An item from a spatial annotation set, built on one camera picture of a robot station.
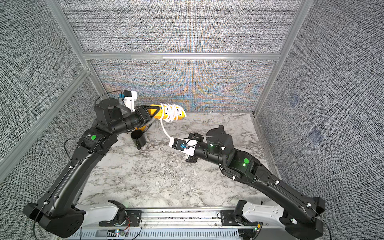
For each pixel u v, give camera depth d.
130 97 0.56
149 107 0.58
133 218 0.73
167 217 0.75
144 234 0.70
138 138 0.95
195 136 0.49
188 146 0.44
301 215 0.38
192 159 0.48
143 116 0.53
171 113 0.63
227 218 0.73
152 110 0.59
